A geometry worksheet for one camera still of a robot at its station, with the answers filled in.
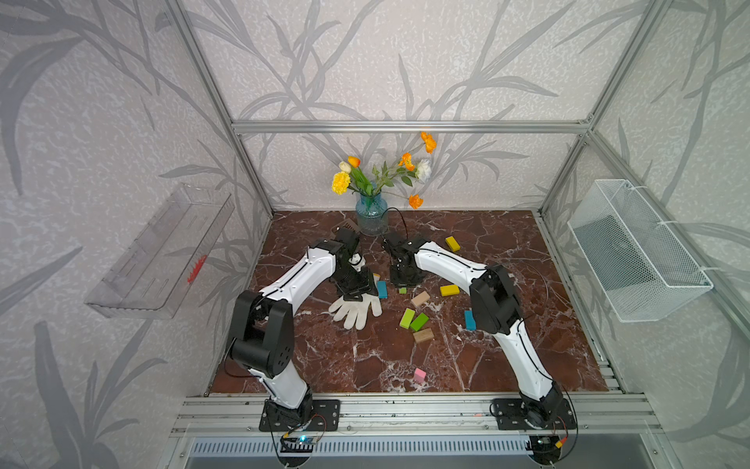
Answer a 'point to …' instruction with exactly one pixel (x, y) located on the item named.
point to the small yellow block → (452, 242)
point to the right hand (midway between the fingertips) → (397, 284)
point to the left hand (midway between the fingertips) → (373, 293)
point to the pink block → (419, 375)
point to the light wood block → (420, 298)
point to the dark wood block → (423, 335)
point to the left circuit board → (303, 444)
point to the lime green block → (407, 319)
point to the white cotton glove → (355, 310)
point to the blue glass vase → (370, 211)
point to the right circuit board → (546, 448)
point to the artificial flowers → (352, 176)
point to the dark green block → (419, 322)
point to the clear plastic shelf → (153, 275)
